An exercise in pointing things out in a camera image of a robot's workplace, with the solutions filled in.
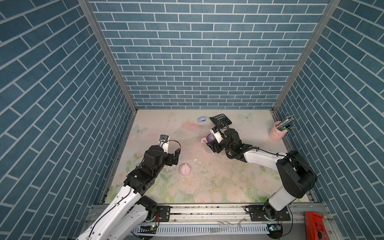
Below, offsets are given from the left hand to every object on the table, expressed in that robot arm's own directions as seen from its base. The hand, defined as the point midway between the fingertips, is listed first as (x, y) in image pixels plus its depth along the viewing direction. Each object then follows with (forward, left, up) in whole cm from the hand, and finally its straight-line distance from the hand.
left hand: (174, 148), depth 75 cm
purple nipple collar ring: (+10, -20, -5) cm, 23 cm away
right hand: (+11, -21, -9) cm, 26 cm away
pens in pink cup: (+22, -69, -6) cm, 73 cm away
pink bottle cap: (-5, -5, -16) cm, 17 cm away
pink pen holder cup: (+17, -64, -11) cm, 67 cm away
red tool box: (-32, -65, -14) cm, 74 cm away
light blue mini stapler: (+35, -15, -17) cm, 42 cm away
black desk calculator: (+34, -30, -17) cm, 49 cm away
